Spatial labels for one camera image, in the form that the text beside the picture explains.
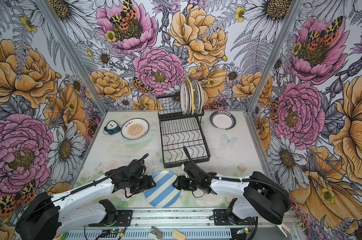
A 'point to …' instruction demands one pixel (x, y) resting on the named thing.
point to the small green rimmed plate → (222, 120)
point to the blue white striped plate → (164, 194)
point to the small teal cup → (112, 128)
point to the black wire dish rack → (178, 131)
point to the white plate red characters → (183, 98)
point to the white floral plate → (201, 98)
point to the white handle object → (280, 227)
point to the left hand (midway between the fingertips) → (149, 191)
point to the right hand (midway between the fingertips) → (178, 191)
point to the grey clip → (155, 234)
